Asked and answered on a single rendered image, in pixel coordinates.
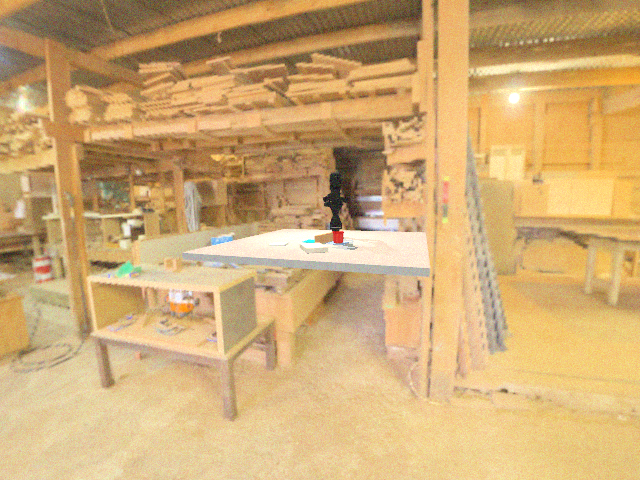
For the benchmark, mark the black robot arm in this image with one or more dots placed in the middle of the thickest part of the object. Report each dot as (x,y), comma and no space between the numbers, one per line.
(335,184)

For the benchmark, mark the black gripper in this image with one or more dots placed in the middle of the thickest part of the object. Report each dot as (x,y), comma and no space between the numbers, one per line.
(335,207)

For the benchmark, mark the wooden plank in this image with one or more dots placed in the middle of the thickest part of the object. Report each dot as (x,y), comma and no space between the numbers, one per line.
(323,238)

